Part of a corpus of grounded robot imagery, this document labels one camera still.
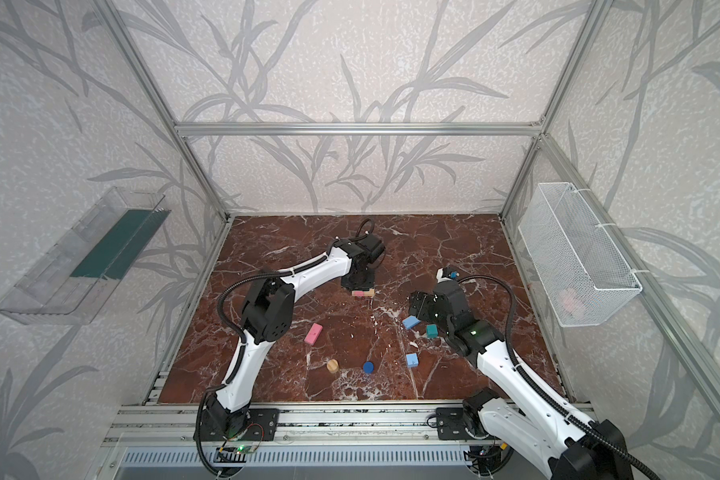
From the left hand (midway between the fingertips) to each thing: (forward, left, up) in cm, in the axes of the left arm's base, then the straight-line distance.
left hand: (369, 279), depth 97 cm
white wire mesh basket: (-16, -46, +32) cm, 58 cm away
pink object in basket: (-16, -50, +18) cm, 56 cm away
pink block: (-3, +4, -4) cm, 6 cm away
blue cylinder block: (-27, 0, -3) cm, 27 cm away
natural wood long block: (-4, 0, -3) cm, 5 cm away
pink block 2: (-17, +16, -3) cm, 24 cm away
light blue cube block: (-26, -12, -1) cm, 28 cm away
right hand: (-10, -15, +11) cm, 21 cm away
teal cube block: (-17, -19, -1) cm, 26 cm away
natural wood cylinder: (-27, +9, -1) cm, 29 cm away
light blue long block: (-13, -13, -3) cm, 19 cm away
